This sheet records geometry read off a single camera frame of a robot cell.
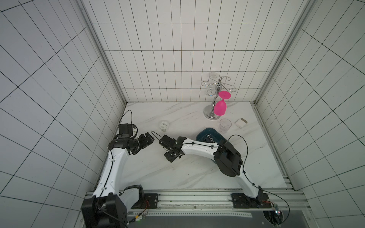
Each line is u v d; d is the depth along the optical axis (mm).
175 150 670
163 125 997
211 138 967
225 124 993
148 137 728
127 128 624
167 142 714
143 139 711
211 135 976
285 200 657
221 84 902
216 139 969
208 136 976
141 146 701
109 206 387
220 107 920
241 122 1055
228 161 524
